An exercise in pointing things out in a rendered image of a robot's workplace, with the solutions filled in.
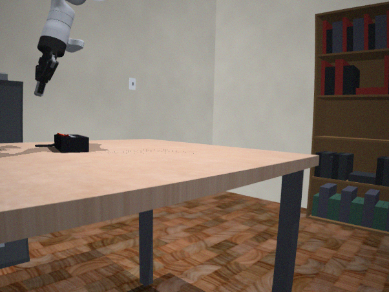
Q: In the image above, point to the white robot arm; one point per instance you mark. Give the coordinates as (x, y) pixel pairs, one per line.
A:
(59, 22)

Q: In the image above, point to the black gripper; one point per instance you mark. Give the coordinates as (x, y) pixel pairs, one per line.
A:
(50, 47)

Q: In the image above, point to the black power strip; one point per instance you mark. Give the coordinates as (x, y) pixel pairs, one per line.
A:
(68, 143)

